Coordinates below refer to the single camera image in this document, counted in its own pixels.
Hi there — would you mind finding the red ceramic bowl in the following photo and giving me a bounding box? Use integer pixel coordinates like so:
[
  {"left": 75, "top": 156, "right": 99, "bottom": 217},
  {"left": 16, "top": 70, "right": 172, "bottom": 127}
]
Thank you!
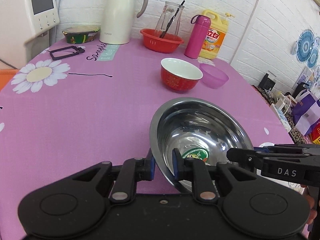
[{"left": 160, "top": 58, "right": 203, "bottom": 92}]

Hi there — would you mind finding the red plastic basket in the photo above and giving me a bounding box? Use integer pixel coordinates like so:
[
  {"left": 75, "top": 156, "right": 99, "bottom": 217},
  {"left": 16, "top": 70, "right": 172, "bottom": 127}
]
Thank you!
[{"left": 140, "top": 29, "right": 185, "bottom": 54}]

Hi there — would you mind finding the blue round wall decoration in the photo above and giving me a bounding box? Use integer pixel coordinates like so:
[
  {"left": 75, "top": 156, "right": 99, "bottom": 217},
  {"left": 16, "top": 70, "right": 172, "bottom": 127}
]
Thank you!
[
  {"left": 293, "top": 29, "right": 315, "bottom": 62},
  {"left": 307, "top": 47, "right": 320, "bottom": 68}
]

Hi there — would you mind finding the black box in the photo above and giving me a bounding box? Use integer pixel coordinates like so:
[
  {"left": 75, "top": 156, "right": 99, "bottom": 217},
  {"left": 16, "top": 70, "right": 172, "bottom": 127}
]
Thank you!
[{"left": 259, "top": 73, "right": 275, "bottom": 91}]

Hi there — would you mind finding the white power strip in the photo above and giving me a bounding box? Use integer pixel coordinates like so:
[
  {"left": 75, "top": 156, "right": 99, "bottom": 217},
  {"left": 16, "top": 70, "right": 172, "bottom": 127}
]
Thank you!
[{"left": 269, "top": 96, "right": 292, "bottom": 132}]

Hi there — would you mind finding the white water dispenser with screen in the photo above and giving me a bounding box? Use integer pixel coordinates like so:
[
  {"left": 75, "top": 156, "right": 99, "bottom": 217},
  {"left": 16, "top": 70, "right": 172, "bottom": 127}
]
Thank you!
[{"left": 0, "top": 0, "right": 60, "bottom": 69}]

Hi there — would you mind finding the orange plastic basin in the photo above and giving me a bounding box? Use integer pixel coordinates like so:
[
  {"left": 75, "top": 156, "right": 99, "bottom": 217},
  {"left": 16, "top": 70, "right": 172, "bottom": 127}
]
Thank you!
[{"left": 0, "top": 69, "right": 19, "bottom": 90}]

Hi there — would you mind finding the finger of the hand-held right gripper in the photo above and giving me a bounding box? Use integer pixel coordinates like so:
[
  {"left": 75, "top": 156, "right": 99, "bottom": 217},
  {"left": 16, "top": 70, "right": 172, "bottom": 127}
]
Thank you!
[
  {"left": 226, "top": 148, "right": 320, "bottom": 173},
  {"left": 255, "top": 144, "right": 320, "bottom": 155}
]

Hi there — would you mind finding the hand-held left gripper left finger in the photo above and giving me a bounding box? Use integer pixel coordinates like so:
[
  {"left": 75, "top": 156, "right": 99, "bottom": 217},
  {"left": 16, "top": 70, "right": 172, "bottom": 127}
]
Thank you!
[{"left": 72, "top": 148, "right": 156, "bottom": 204}]

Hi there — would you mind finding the black rectangular frame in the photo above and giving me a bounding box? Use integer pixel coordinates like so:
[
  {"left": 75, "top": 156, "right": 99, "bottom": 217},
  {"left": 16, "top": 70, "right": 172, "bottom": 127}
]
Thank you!
[{"left": 48, "top": 46, "right": 86, "bottom": 61}]

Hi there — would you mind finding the green instant noodle bowl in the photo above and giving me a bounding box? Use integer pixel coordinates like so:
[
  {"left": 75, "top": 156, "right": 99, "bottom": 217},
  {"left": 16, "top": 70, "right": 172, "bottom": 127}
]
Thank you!
[{"left": 62, "top": 25, "right": 101, "bottom": 44}]

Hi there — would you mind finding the black stirring stick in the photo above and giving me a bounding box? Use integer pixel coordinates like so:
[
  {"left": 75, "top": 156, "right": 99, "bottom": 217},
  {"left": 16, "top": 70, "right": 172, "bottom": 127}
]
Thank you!
[{"left": 159, "top": 0, "right": 186, "bottom": 38}]

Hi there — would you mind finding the pink floral tablecloth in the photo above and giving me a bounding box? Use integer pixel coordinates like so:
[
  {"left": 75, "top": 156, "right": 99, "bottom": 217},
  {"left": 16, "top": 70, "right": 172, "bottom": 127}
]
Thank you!
[{"left": 0, "top": 36, "right": 320, "bottom": 198}]

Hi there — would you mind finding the glass carafe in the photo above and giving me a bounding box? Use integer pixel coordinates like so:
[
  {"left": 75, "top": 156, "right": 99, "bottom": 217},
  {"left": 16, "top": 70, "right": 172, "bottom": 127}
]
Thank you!
[{"left": 154, "top": 1, "right": 186, "bottom": 38}]

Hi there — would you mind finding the black hair pin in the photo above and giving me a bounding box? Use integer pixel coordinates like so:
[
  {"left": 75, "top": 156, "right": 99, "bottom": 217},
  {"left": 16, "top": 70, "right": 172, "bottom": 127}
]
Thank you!
[{"left": 68, "top": 73, "right": 113, "bottom": 78}]

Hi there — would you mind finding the red box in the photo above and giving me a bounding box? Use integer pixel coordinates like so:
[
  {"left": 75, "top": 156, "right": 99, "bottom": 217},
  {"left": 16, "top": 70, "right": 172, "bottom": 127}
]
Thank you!
[{"left": 310, "top": 122, "right": 320, "bottom": 145}]

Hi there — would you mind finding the purple gift bag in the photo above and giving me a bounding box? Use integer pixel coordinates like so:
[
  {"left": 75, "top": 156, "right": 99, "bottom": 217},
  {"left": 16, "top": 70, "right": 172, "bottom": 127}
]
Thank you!
[{"left": 292, "top": 89, "right": 320, "bottom": 137}]

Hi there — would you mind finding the person's right hand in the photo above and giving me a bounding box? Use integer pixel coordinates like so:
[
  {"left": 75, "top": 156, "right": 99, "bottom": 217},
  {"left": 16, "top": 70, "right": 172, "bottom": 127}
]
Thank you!
[{"left": 301, "top": 184, "right": 317, "bottom": 228}]

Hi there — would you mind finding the cream thermos jug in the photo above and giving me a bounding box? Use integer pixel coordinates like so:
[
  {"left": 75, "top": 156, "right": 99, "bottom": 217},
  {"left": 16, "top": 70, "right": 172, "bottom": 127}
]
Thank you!
[{"left": 99, "top": 0, "right": 149, "bottom": 45}]

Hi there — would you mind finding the pink insulated bottle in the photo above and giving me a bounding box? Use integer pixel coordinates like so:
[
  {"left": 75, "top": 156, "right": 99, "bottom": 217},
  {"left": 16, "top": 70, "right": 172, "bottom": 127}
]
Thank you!
[{"left": 184, "top": 15, "right": 211, "bottom": 60}]

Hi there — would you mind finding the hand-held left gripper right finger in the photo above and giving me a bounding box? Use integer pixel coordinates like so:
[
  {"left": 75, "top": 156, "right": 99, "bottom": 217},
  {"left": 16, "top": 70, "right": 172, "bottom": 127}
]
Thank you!
[{"left": 172, "top": 148, "right": 258, "bottom": 204}]

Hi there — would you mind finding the stainless steel bowl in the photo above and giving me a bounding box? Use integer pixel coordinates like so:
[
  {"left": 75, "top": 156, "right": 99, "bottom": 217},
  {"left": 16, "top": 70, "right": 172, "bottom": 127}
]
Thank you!
[{"left": 149, "top": 98, "right": 255, "bottom": 194}]

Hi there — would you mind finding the yellow detergent bottle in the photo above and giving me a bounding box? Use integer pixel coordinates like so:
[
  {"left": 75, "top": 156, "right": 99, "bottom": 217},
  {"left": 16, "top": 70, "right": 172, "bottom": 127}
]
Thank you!
[{"left": 199, "top": 9, "right": 236, "bottom": 60}]

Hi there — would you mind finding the purple plastic bowl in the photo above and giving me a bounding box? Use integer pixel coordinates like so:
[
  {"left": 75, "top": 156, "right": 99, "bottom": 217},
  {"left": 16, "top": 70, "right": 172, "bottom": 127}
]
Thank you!
[{"left": 199, "top": 63, "right": 229, "bottom": 89}]

